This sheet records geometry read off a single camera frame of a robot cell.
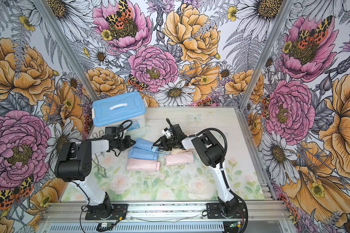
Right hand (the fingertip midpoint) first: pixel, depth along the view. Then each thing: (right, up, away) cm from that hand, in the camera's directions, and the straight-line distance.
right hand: (155, 148), depth 95 cm
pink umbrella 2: (+15, -5, -6) cm, 17 cm away
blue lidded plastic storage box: (-26, +23, +1) cm, 35 cm away
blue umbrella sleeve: (-7, +3, 0) cm, 8 cm away
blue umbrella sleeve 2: (-13, -2, -3) cm, 13 cm away
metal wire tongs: (-42, +8, +10) cm, 44 cm away
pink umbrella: (-8, -9, -7) cm, 14 cm away
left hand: (-14, +1, +3) cm, 14 cm away
